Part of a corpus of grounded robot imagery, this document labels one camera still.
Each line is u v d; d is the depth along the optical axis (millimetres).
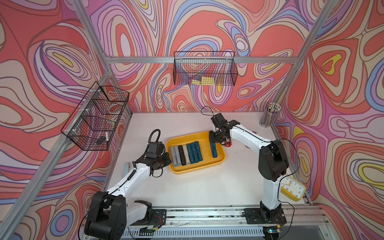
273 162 526
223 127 690
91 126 734
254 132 1050
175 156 910
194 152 933
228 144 1012
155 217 734
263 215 656
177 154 933
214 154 884
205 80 863
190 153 933
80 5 680
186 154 931
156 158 664
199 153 936
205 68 960
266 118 1046
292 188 807
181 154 931
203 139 1040
